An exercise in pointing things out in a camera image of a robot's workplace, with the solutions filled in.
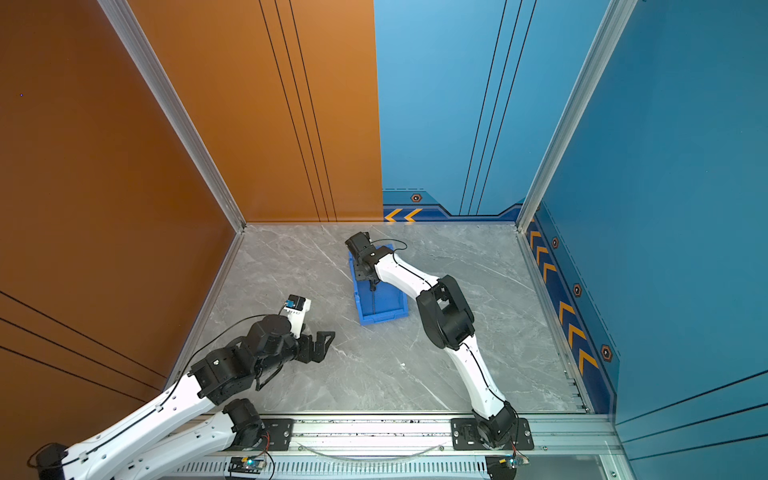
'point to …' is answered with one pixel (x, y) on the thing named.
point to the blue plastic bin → (384, 303)
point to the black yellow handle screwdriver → (373, 286)
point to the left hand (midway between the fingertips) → (322, 329)
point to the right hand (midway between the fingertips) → (365, 269)
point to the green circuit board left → (243, 464)
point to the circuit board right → (513, 460)
